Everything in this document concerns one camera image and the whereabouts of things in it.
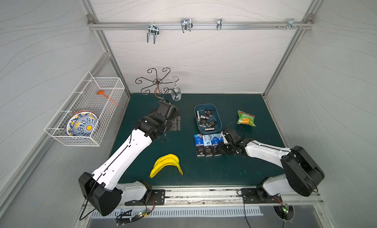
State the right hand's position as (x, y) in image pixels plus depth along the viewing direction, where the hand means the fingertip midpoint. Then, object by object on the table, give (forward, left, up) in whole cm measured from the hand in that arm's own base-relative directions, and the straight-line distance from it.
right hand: (218, 147), depth 90 cm
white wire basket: (+7, +69, +36) cm, 77 cm away
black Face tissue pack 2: (-3, +1, +3) cm, 4 cm away
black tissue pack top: (+27, +6, 0) cm, 27 cm away
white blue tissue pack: (+4, +7, +1) cm, 8 cm away
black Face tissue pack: (-3, +6, +1) cm, 7 cm away
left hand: (+2, +27, +24) cm, 36 cm away
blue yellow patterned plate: (-7, +63, +34) cm, 72 cm away
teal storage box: (+24, +1, +1) cm, 25 cm away
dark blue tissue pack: (+5, +12, +1) cm, 13 cm away
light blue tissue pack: (+4, +2, +2) cm, 4 cm away
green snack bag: (+21, -20, +2) cm, 29 cm away
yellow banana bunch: (-11, +30, +5) cm, 32 cm away
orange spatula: (+15, +66, +32) cm, 75 cm away
